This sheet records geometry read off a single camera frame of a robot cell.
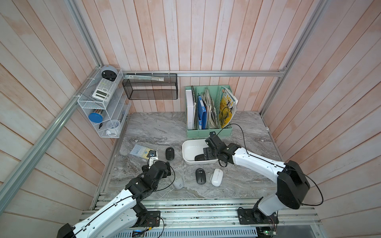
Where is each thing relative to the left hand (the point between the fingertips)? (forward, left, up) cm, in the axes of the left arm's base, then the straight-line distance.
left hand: (160, 165), depth 80 cm
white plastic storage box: (+19, -19, -11) cm, 29 cm away
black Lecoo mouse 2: (+9, -24, -8) cm, 27 cm away
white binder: (+32, -17, +11) cm, 38 cm away
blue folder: (+31, -24, +9) cm, 41 cm away
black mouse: (+12, -4, -9) cm, 16 cm away
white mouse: (-4, -32, -8) cm, 34 cm away
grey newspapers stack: (+33, -32, +2) cm, 46 cm away
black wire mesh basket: (+55, +18, +11) cm, 59 cm away
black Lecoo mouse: (-2, -23, -10) cm, 25 cm away
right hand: (+11, -30, -1) cm, 32 cm away
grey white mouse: (-7, -10, -9) cm, 15 cm away
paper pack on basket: (+48, +1, +24) cm, 53 cm away
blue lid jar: (+18, +33, +20) cm, 42 cm away
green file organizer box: (+54, -35, +10) cm, 65 cm away
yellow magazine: (+41, -43, +7) cm, 60 cm away
